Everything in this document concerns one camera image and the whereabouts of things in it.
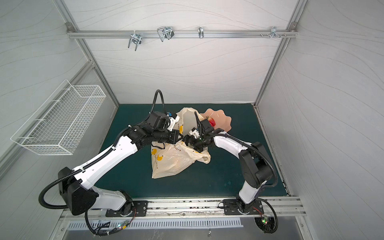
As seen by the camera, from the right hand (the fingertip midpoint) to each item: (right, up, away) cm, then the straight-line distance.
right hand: (185, 146), depth 83 cm
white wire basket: (-58, +13, -15) cm, 62 cm away
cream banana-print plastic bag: (-5, -5, -6) cm, 9 cm away
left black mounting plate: (-23, -30, -10) cm, 38 cm away
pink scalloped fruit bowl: (+22, +15, +24) cm, 36 cm away
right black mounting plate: (+23, -29, -10) cm, 38 cm away
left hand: (+1, +7, -9) cm, 12 cm away
